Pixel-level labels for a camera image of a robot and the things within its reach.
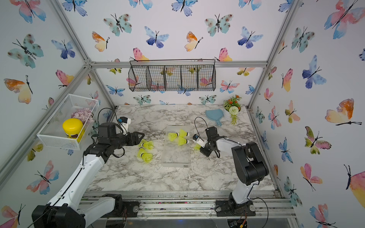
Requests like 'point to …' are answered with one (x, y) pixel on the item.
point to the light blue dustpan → (215, 115)
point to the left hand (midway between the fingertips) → (140, 133)
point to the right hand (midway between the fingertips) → (205, 146)
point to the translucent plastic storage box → (175, 156)
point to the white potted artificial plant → (231, 108)
